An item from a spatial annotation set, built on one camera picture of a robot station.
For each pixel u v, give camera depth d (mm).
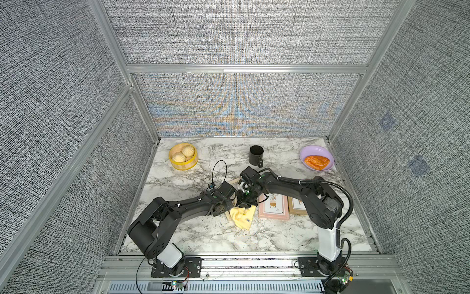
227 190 714
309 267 727
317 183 544
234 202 774
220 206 673
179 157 1031
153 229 436
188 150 1062
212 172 1038
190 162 1021
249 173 769
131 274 732
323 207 508
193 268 732
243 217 840
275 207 899
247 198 797
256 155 1033
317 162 1033
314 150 1140
